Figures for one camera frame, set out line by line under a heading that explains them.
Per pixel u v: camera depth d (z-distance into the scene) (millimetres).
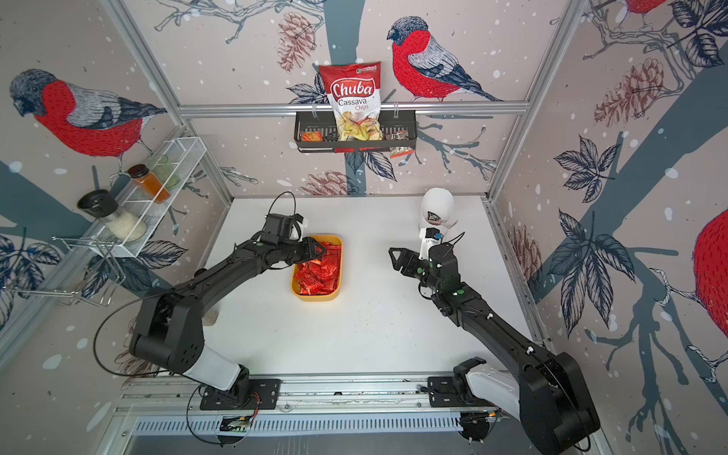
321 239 1005
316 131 949
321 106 930
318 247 896
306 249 781
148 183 719
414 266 719
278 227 698
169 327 446
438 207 1022
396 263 742
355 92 815
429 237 732
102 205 602
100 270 694
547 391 401
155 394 761
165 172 761
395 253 782
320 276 919
